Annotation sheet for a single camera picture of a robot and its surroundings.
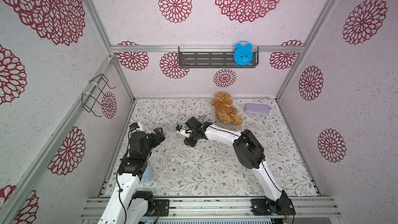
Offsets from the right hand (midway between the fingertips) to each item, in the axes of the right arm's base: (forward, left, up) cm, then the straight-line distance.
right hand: (186, 137), depth 97 cm
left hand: (-8, +13, +17) cm, 23 cm away
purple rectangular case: (+24, -49, 0) cm, 55 cm away
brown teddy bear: (+16, -26, +6) cm, 31 cm away
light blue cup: (-26, +16, +7) cm, 31 cm away
